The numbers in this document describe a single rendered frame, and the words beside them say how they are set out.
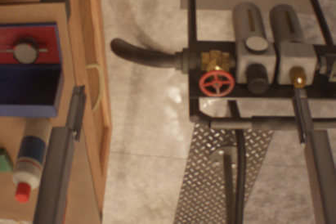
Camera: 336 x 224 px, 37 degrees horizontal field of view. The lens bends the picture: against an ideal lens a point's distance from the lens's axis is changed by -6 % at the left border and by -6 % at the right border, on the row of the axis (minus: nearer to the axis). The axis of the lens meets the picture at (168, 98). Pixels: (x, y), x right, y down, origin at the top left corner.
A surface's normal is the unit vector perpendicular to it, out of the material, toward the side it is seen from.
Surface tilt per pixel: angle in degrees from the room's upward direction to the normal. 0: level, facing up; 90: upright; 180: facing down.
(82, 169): 0
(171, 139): 0
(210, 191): 0
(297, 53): 90
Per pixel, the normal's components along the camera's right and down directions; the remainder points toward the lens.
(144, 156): -0.02, 0.69
